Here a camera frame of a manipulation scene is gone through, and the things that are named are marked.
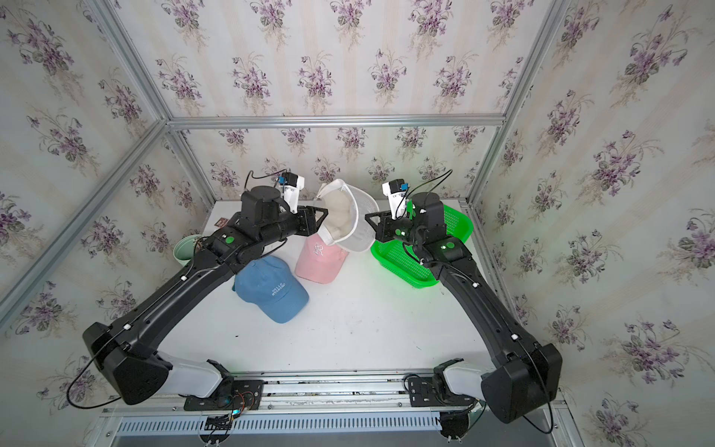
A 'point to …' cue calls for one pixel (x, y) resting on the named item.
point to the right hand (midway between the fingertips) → (371, 216)
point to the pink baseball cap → (317, 261)
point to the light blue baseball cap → (268, 284)
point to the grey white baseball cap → (345, 225)
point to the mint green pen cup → (185, 248)
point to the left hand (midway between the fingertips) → (326, 212)
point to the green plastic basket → (398, 255)
